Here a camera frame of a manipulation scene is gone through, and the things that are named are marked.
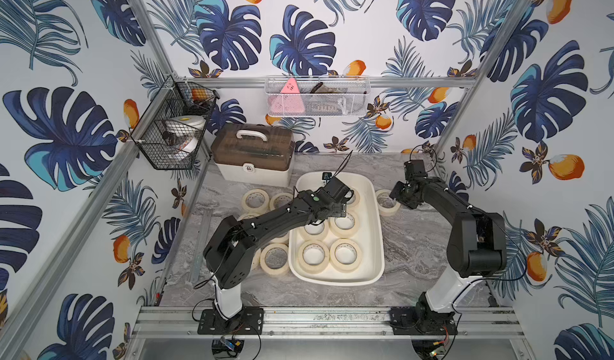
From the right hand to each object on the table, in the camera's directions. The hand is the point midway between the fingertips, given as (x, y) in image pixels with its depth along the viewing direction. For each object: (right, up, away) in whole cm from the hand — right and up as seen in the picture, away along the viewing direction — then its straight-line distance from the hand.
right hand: (398, 195), depth 96 cm
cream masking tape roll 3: (-55, -22, -12) cm, 60 cm away
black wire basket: (-88, +39, -2) cm, 96 cm away
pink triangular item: (-44, +36, -6) cm, 57 cm away
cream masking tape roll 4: (-3, -5, +4) cm, 7 cm away
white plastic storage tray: (-12, -15, -4) cm, 20 cm away
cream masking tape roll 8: (-34, -22, -9) cm, 41 cm away
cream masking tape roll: (-47, -16, -9) cm, 50 cm away
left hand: (-27, -1, -10) cm, 29 cm away
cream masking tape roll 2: (-49, -25, -13) cm, 57 cm away
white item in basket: (-79, +23, -15) cm, 83 cm away
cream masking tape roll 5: (-17, -3, +4) cm, 18 cm away
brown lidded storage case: (-58, +17, -1) cm, 60 cm away
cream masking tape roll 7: (-22, -12, -1) cm, 25 cm away
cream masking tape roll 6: (-33, -15, -5) cm, 37 cm away
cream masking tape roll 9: (-23, -21, -9) cm, 32 cm away
